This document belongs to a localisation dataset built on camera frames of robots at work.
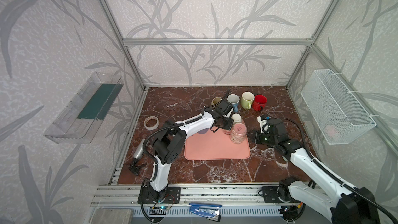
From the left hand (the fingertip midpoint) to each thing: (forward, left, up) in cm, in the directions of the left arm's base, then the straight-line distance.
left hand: (232, 121), depth 90 cm
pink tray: (-12, +10, -8) cm, 17 cm away
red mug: (+19, -22, -6) cm, 30 cm away
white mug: (+2, -3, +1) cm, 4 cm away
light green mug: (+17, -11, 0) cm, 20 cm away
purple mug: (-2, +17, -9) cm, 20 cm away
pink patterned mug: (-9, -2, +3) cm, 10 cm away
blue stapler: (-43, +13, -6) cm, 45 cm away
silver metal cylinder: (-17, +51, -4) cm, 54 cm away
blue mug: (+19, -3, -3) cm, 20 cm away
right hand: (-7, -8, +3) cm, 11 cm away
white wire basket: (-13, -38, +26) cm, 48 cm away
